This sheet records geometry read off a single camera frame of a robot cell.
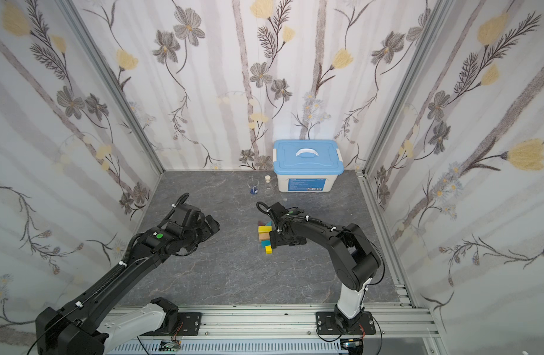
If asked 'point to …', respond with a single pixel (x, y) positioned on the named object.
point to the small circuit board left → (168, 345)
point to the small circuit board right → (355, 345)
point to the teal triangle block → (269, 223)
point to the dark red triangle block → (261, 223)
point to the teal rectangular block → (267, 242)
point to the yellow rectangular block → (264, 228)
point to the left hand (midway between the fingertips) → (215, 229)
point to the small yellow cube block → (269, 250)
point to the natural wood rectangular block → (264, 236)
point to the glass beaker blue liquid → (253, 184)
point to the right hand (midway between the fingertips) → (288, 236)
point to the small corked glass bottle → (269, 191)
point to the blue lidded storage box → (307, 166)
